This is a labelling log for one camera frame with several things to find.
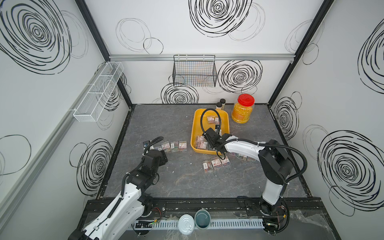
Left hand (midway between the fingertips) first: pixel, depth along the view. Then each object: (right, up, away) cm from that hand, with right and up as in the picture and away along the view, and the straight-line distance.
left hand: (158, 152), depth 82 cm
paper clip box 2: (-3, +1, +11) cm, 12 cm away
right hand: (+33, +3, +11) cm, 35 cm away
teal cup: (+24, -29, -12) cm, 39 cm away
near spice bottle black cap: (+38, +29, +27) cm, 55 cm away
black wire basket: (+20, +59, +42) cm, 75 cm away
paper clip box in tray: (+32, +18, +26) cm, 45 cm away
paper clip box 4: (+33, -8, +5) cm, 34 cm away
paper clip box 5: (+39, -7, +6) cm, 39 cm away
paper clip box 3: (+28, -9, +4) cm, 29 cm away
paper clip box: (+2, +1, +12) cm, 12 cm away
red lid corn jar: (+53, +25, +19) cm, 62 cm away
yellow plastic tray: (+27, +18, +29) cm, 44 cm away
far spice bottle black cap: (+41, +33, +30) cm, 61 cm away
